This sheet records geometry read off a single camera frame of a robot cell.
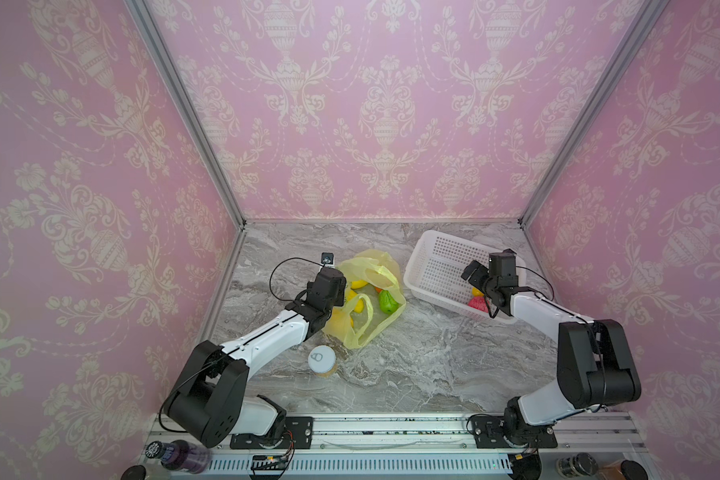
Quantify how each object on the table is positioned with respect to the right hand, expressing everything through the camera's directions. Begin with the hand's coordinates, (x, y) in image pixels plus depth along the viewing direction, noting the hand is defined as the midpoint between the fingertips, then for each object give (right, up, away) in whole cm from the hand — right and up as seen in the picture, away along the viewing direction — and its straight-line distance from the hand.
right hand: (476, 271), depth 94 cm
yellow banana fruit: (-3, -5, -8) cm, 10 cm away
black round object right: (+20, -38, -33) cm, 55 cm away
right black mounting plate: (-2, -34, -27) cm, 44 cm away
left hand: (-44, -3, -5) cm, 45 cm away
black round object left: (-82, -38, -34) cm, 97 cm away
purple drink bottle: (-74, -36, -32) cm, 88 cm away
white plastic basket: (-11, 0, +11) cm, 16 cm away
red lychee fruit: (-1, -9, -4) cm, 10 cm away
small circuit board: (-59, -45, -22) cm, 77 cm away
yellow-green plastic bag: (-32, -9, +3) cm, 34 cm away
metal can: (+10, -37, -33) cm, 51 cm away
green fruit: (-28, -10, -3) cm, 30 cm away
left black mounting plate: (-51, -38, -20) cm, 67 cm away
